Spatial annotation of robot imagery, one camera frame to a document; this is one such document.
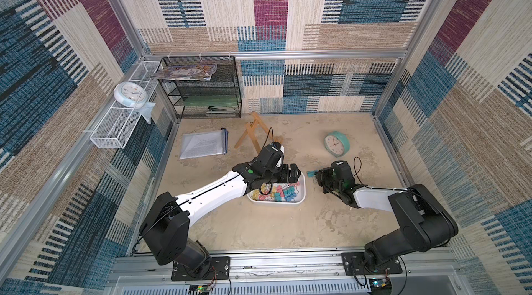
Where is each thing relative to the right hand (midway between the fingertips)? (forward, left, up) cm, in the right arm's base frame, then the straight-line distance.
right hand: (312, 168), depth 94 cm
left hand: (-8, +11, +11) cm, 17 cm away
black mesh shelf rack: (+39, +46, +9) cm, 61 cm away
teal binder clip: (-1, 0, -4) cm, 4 cm away
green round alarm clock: (+11, -12, +3) cm, 17 cm away
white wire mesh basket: (+15, +86, +15) cm, 89 cm away
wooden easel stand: (+9, +27, +17) cm, 33 cm away
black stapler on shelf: (+34, +48, +6) cm, 59 cm away
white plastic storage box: (-10, +14, -3) cm, 18 cm away
